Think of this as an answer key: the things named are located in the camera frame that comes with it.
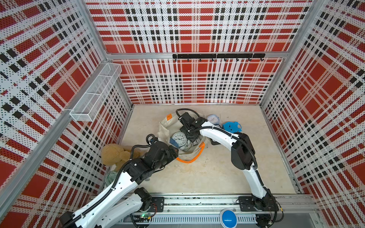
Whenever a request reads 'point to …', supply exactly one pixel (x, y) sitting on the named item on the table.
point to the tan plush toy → (113, 154)
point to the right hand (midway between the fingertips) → (186, 132)
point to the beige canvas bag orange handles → (170, 126)
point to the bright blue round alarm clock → (232, 127)
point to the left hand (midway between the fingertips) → (177, 152)
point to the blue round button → (228, 218)
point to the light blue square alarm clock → (214, 119)
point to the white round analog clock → (179, 139)
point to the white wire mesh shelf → (87, 109)
